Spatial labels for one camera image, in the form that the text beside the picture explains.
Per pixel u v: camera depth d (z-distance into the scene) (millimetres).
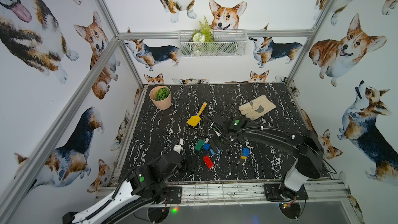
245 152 895
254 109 1060
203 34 819
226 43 923
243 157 855
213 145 712
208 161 828
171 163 528
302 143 444
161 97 1003
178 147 664
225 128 605
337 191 765
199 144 892
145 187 498
